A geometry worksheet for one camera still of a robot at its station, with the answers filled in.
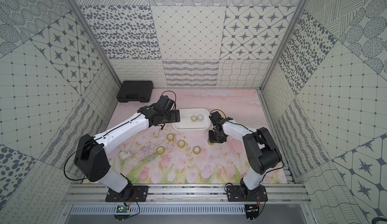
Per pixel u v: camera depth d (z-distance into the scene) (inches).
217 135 31.2
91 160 17.0
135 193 28.8
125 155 33.0
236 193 28.9
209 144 35.4
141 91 46.6
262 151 18.3
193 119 40.0
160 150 34.7
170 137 36.9
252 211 28.6
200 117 40.6
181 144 35.8
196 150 34.7
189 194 29.9
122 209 28.1
